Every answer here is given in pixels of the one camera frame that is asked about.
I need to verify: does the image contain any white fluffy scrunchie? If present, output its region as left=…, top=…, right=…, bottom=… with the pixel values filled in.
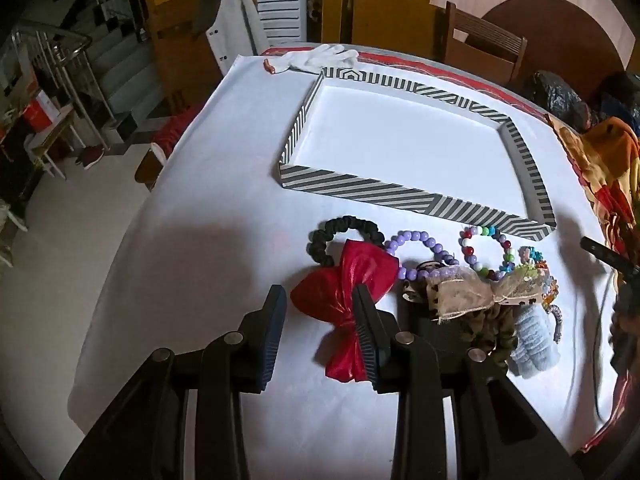
left=509, top=304, right=560, bottom=379

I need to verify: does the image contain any multicolour bead bracelet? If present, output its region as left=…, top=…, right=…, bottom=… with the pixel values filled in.
left=458, top=224, right=516, bottom=282

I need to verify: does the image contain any small white side table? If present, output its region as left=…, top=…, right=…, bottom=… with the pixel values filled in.
left=26, top=104, right=87, bottom=180

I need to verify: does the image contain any white work glove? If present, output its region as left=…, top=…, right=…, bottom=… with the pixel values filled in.
left=264, top=44, right=359, bottom=75

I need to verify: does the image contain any white table cloth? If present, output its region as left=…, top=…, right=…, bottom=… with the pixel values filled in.
left=67, top=58, right=616, bottom=479

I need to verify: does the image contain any red satin bow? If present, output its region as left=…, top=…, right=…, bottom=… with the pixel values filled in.
left=290, top=240, right=399, bottom=382

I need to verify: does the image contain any red cushioned stool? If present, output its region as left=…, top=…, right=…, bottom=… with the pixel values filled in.
left=134, top=103, right=204, bottom=190

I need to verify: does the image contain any orange red floral blanket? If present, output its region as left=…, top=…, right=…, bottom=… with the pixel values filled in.
left=547, top=116, right=639, bottom=453

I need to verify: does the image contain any black scrunchie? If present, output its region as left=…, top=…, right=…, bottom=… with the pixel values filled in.
left=306, top=216, right=385, bottom=266

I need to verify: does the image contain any dark brown scrunchie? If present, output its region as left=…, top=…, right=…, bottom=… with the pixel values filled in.
left=401, top=262, right=517, bottom=368

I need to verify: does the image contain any wooden chair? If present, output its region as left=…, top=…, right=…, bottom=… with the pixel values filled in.
left=442, top=1, right=527, bottom=86

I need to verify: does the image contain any black plastic bag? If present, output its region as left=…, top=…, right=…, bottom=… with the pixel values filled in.
left=528, top=70, right=599, bottom=133

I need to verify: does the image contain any red box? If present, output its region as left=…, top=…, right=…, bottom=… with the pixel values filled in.
left=23, top=90, right=61, bottom=132

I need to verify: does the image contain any pastel star bead bracelet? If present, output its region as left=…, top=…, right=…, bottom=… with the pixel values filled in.
left=514, top=245, right=551, bottom=281

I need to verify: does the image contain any metal stair railing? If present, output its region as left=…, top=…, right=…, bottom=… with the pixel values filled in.
left=10, top=18, right=115, bottom=150

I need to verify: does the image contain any beige leopard ribbon bow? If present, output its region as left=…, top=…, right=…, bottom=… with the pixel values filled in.
left=401, top=264, right=550, bottom=321

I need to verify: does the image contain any striped black white tray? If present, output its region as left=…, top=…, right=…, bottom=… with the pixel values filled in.
left=278, top=68, right=556, bottom=240

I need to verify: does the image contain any rainbow crystal bead bracelet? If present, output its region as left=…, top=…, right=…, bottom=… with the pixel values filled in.
left=537, top=271, right=561, bottom=309

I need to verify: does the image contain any white jacket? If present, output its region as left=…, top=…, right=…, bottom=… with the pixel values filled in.
left=206, top=0, right=270, bottom=76

